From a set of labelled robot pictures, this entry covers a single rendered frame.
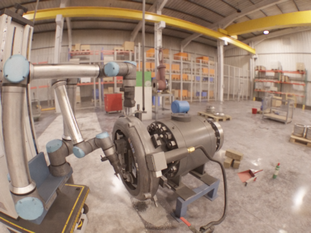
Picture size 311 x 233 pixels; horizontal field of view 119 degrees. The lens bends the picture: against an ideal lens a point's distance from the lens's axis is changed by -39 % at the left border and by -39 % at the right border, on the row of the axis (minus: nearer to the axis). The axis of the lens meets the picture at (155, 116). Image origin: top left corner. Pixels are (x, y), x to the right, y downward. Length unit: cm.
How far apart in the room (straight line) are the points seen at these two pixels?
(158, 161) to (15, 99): 78
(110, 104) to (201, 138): 544
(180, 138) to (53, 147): 103
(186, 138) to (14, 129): 118
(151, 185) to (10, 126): 87
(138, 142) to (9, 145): 74
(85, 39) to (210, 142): 1456
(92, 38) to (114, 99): 973
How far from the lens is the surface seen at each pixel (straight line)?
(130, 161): 134
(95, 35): 1536
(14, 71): 66
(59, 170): 132
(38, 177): 128
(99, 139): 106
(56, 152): 126
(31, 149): 129
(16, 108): 67
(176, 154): 97
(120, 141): 116
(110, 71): 89
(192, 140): 132
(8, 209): 138
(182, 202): 138
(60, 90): 109
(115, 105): 656
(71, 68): 89
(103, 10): 918
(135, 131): 101
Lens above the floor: 122
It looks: 12 degrees down
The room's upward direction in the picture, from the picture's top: straight up
